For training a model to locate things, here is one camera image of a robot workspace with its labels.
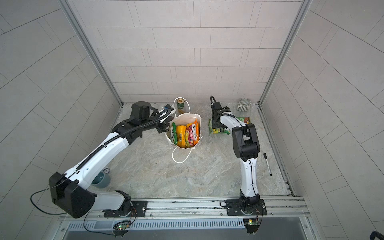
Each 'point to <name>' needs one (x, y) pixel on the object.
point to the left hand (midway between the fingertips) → (175, 115)
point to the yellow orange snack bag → (181, 136)
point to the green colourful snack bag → (217, 130)
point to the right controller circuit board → (251, 225)
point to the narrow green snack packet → (175, 134)
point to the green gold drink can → (180, 103)
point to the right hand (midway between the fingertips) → (219, 123)
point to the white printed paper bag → (189, 117)
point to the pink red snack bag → (192, 134)
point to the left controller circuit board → (122, 227)
